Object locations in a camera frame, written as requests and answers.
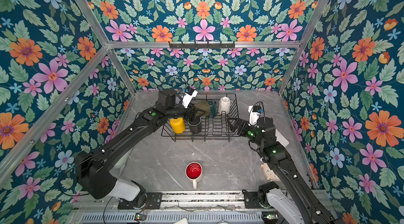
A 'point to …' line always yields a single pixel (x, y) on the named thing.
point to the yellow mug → (178, 124)
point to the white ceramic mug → (225, 104)
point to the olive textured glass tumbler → (203, 105)
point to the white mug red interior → (194, 172)
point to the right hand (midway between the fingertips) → (233, 119)
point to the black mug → (195, 126)
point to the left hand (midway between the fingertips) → (203, 105)
